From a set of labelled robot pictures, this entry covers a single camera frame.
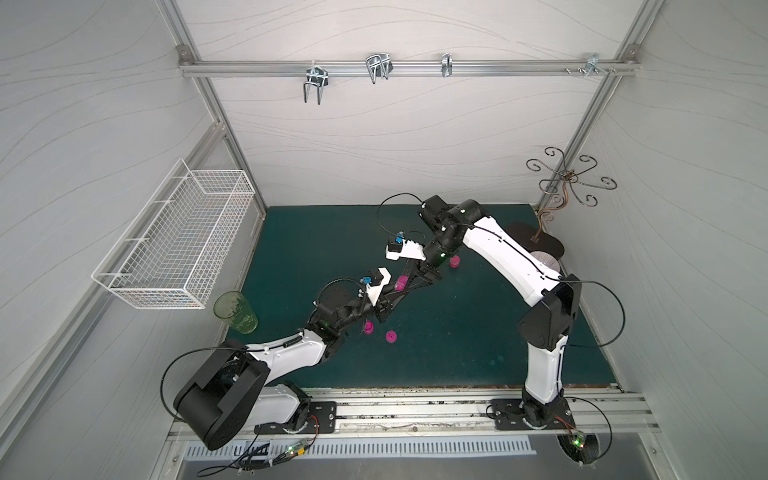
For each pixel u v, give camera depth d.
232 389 0.42
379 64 0.76
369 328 0.87
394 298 0.72
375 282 0.65
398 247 0.65
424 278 0.67
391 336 0.86
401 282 0.74
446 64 0.78
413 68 0.80
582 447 0.72
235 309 0.88
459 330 0.91
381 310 0.68
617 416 0.77
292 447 0.69
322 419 0.73
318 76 0.78
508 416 0.72
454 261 1.02
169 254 0.68
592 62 0.77
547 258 1.01
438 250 0.66
